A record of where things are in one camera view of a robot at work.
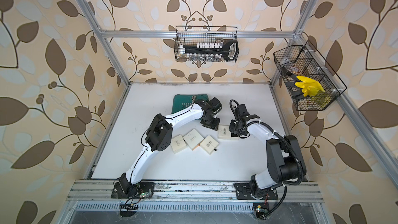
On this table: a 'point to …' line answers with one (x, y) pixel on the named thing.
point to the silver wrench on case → (193, 98)
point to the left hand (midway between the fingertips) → (214, 125)
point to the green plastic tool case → (181, 102)
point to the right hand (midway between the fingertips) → (234, 129)
